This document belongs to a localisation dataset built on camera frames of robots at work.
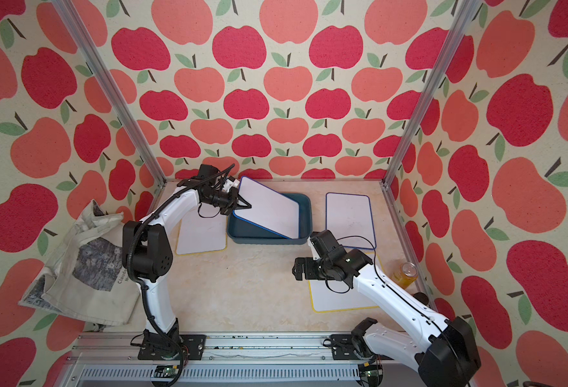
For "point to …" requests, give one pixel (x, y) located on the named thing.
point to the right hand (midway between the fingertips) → (305, 274)
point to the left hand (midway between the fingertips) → (252, 209)
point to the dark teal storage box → (240, 231)
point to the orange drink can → (406, 274)
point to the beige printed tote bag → (86, 277)
